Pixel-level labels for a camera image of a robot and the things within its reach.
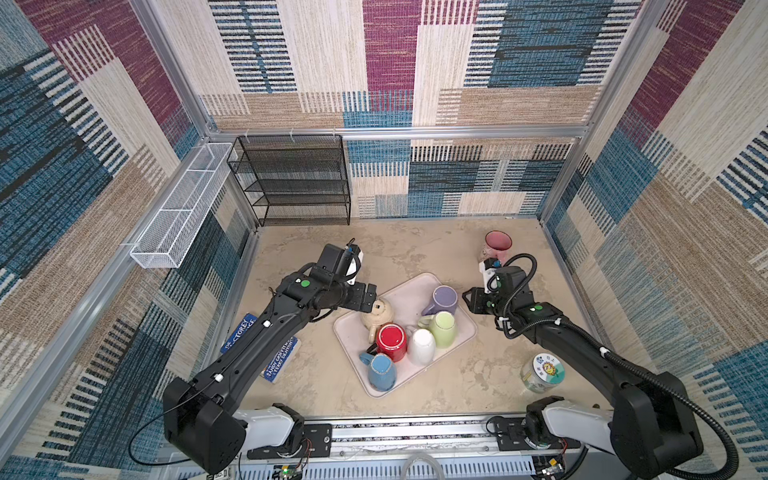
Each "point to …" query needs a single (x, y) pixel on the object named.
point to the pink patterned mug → (497, 244)
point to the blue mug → (382, 372)
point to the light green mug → (443, 325)
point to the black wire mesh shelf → (294, 179)
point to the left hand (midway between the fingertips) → (361, 288)
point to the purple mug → (444, 299)
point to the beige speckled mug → (382, 313)
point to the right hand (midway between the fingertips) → (468, 299)
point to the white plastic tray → (414, 327)
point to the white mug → (421, 348)
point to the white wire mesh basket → (168, 239)
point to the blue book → (273, 369)
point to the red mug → (391, 339)
